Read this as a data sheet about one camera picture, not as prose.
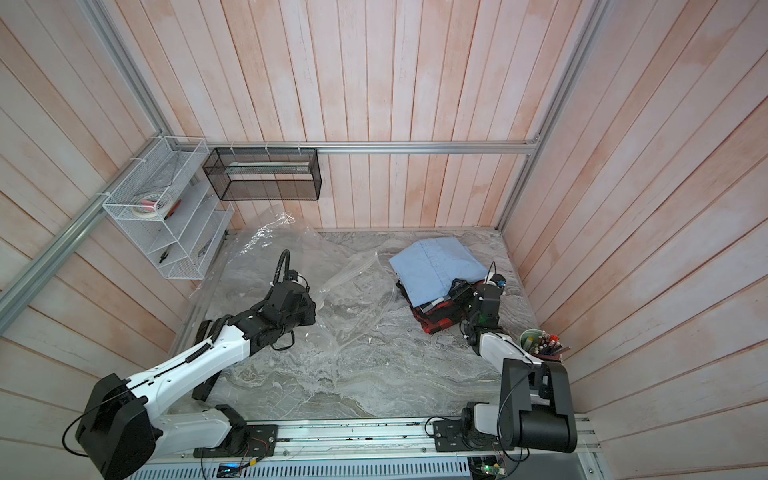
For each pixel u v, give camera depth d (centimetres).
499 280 79
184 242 78
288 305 63
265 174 103
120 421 39
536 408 42
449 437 73
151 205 74
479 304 70
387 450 73
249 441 72
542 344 71
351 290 104
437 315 92
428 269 95
